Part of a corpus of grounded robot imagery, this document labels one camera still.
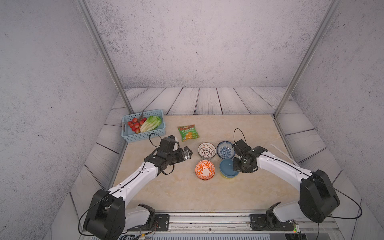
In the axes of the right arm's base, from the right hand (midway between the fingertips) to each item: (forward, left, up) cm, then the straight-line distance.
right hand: (237, 168), depth 85 cm
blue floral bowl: (+13, +5, -3) cm, 15 cm away
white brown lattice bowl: (+14, +17, -4) cm, 22 cm away
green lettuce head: (+34, +55, +2) cm, 65 cm away
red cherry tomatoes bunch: (+34, +68, 0) cm, 76 cm away
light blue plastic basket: (+22, +67, +1) cm, 71 cm away
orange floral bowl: (+1, +18, -3) cm, 19 cm away
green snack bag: (+27, +30, -1) cm, 40 cm away
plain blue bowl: (0, +6, -1) cm, 6 cm away
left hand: (+4, +27, +8) cm, 29 cm away
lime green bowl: (-4, +5, -5) cm, 8 cm away
